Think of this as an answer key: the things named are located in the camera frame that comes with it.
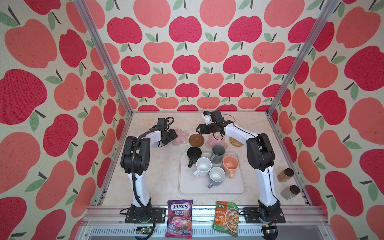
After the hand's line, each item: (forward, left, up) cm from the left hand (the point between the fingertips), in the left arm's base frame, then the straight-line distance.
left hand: (177, 137), depth 103 cm
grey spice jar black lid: (-39, -59, +5) cm, 71 cm away
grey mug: (-15, -26, +5) cm, 30 cm away
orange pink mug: (-20, -33, 0) cm, 39 cm away
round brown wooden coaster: (-1, -13, -2) cm, 14 cm away
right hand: (+3, -18, +6) cm, 19 cm away
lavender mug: (-27, -24, -1) cm, 36 cm away
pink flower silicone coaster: (-10, -24, +11) cm, 28 cm away
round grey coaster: (-14, +11, +13) cm, 22 cm away
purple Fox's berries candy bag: (-49, -4, +1) cm, 49 cm away
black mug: (-15, -11, +3) cm, 19 cm away
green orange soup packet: (-48, -27, -1) cm, 55 cm away
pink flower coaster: (+1, -4, -2) cm, 4 cm away
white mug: (-21, -17, -1) cm, 27 cm away
